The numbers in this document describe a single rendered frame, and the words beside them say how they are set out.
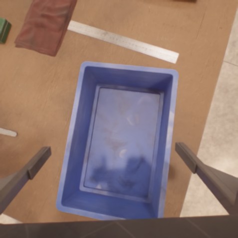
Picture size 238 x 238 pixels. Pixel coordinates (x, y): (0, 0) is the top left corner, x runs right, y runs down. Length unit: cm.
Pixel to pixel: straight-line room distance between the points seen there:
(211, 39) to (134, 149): 36
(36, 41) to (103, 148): 38
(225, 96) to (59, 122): 86
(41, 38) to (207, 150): 88
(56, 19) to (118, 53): 21
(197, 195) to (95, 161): 66
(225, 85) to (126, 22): 69
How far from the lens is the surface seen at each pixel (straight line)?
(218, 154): 100
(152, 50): 51
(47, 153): 17
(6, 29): 67
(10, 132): 56
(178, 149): 17
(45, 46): 57
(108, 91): 46
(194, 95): 48
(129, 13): 57
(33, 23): 62
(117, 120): 44
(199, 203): 101
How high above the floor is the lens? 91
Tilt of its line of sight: 80 degrees down
